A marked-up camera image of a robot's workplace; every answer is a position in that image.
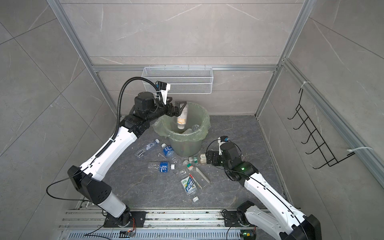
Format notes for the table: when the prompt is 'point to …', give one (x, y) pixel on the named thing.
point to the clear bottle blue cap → (141, 152)
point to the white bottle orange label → (182, 119)
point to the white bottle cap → (195, 199)
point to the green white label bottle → (189, 184)
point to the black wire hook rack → (330, 160)
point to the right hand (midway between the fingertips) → (212, 152)
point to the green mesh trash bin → (186, 142)
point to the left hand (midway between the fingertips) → (179, 96)
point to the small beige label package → (203, 158)
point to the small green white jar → (195, 160)
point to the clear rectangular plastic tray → (199, 177)
